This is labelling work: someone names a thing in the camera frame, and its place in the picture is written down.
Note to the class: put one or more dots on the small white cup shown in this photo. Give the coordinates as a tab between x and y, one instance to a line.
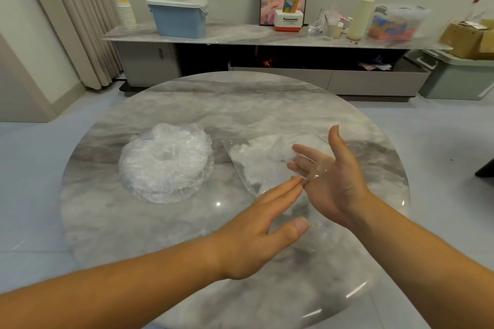
334	29

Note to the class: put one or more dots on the pile of clear plastic caps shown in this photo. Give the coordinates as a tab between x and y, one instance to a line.
166	161

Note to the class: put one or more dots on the green storage bin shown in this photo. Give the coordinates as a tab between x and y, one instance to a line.
455	76

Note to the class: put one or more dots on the brown cardboard box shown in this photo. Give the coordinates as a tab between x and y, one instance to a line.
469	39

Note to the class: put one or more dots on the beige curtain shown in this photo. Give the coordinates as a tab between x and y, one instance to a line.
66	20

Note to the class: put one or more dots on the person's left hand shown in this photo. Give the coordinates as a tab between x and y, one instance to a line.
251	240

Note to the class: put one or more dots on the blue storage box white lid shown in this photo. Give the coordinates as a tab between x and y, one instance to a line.
177	18

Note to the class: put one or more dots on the person's right forearm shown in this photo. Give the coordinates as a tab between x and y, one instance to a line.
432	263

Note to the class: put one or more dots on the stack of paper cups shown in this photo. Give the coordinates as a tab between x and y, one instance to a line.
123	10

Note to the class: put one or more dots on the long grey low cabinet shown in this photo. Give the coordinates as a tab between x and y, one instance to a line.
147	63

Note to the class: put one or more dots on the red and white box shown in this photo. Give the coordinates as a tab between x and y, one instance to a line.
289	21

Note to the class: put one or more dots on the colourful standing card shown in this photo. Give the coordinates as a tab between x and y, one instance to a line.
292	1

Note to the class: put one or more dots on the person's right hand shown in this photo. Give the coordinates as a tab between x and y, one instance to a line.
339	182

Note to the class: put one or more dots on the clear plastic bag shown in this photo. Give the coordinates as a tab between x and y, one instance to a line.
258	159

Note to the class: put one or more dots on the person's left forearm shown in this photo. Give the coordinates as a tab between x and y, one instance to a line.
100	294

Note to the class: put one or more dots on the crumpled clear wrapper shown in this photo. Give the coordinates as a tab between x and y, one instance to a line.
318	24

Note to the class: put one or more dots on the clear container colourful contents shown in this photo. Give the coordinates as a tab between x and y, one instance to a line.
397	24

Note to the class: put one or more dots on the cream paper roll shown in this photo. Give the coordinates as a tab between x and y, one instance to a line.
360	20

